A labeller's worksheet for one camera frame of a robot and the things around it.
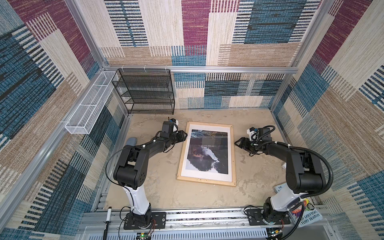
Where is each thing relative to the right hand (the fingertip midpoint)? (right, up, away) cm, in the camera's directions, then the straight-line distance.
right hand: (239, 145), depth 95 cm
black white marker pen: (-69, -35, -23) cm, 81 cm away
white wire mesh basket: (-80, +15, -25) cm, 85 cm away
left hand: (-33, +8, +1) cm, 34 cm away
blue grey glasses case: (-69, +2, +5) cm, 69 cm away
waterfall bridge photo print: (-19, -4, +2) cm, 20 cm away
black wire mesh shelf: (-63, +38, +16) cm, 75 cm away
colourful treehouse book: (+27, -30, -23) cm, 46 cm away
